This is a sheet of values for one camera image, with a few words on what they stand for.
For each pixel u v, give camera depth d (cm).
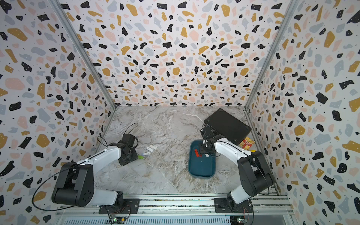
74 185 43
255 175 44
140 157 92
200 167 87
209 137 71
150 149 95
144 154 93
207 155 92
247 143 98
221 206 73
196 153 93
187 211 73
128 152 69
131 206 73
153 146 97
